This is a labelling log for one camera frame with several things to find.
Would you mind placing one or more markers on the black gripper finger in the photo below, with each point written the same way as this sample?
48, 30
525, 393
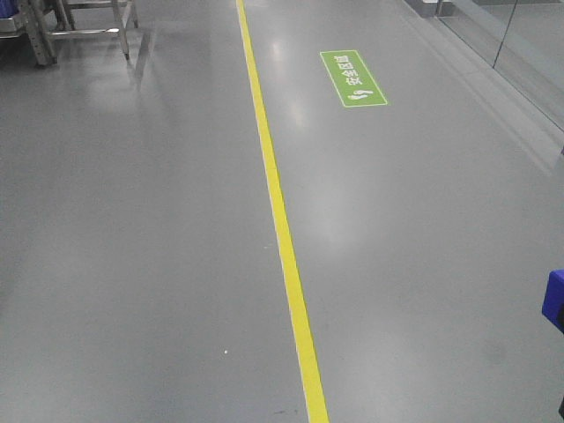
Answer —
561, 318

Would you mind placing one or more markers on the blue plastic box slanted corners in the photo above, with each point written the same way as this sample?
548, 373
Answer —
551, 295

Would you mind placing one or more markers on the steel rack on castors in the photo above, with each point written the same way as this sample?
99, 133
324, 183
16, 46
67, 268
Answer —
42, 39

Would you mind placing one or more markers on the blue plastic bin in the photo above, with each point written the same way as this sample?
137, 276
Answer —
8, 8

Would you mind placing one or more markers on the glass partition with steel frame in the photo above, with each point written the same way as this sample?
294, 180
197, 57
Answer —
529, 53

